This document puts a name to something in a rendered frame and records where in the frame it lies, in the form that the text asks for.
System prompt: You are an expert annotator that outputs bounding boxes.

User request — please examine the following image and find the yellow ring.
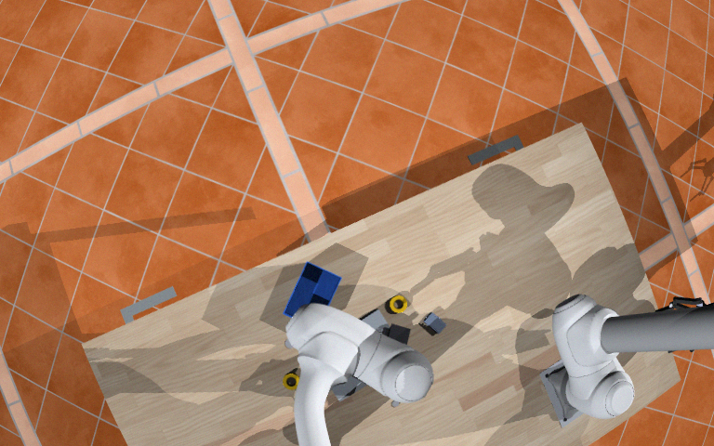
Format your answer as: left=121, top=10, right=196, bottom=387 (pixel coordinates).
left=283, top=373, right=299, bottom=390
left=390, top=295, right=407, bottom=313

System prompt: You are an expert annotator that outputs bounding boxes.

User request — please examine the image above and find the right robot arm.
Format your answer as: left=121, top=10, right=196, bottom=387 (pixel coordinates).
left=548, top=294, right=714, bottom=419

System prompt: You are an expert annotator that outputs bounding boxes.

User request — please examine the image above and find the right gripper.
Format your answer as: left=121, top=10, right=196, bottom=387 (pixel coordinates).
left=656, top=296, right=703, bottom=311

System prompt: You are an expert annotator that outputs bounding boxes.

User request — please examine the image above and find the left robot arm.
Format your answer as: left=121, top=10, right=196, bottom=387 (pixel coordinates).
left=285, top=303, right=434, bottom=446

